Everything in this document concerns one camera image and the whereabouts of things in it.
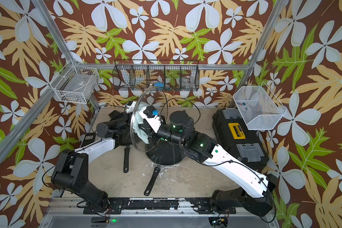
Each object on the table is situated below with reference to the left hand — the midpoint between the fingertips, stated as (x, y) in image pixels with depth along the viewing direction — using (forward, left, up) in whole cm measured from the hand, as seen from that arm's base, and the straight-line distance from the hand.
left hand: (146, 120), depth 63 cm
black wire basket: (+48, -2, -8) cm, 49 cm away
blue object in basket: (+38, -3, -9) cm, 39 cm away
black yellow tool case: (+5, -47, -20) cm, 52 cm away
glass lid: (+52, +7, -31) cm, 61 cm away
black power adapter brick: (+12, +47, -36) cm, 60 cm away
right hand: (-7, +2, +6) cm, 9 cm away
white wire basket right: (+19, -64, -12) cm, 68 cm away
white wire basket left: (+32, +48, -4) cm, 58 cm away
